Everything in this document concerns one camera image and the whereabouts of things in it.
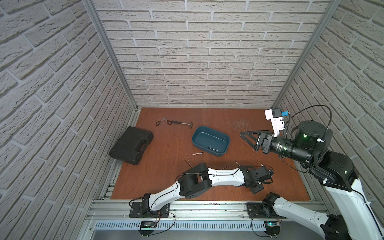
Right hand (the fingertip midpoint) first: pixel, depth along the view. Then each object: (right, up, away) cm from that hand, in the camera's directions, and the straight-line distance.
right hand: (246, 133), depth 52 cm
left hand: (+18, -31, +29) cm, 46 cm away
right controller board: (+19, -47, +18) cm, 54 cm away
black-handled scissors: (-47, +4, +58) cm, 74 cm away
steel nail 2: (-23, -22, +38) cm, 49 cm away
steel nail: (-17, -17, +42) cm, 48 cm away
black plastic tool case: (-60, -11, +40) cm, 73 cm away
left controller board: (-42, -45, +18) cm, 64 cm away
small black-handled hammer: (-23, +2, +57) cm, 61 cm away
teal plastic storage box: (-5, -10, +47) cm, 48 cm away
